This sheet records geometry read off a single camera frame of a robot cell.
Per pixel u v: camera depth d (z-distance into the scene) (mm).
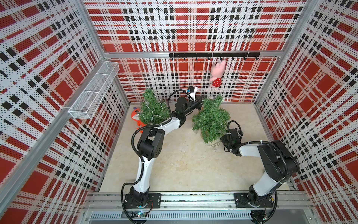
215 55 887
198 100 799
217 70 924
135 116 799
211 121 786
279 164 469
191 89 782
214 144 958
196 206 734
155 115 857
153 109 828
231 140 755
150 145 569
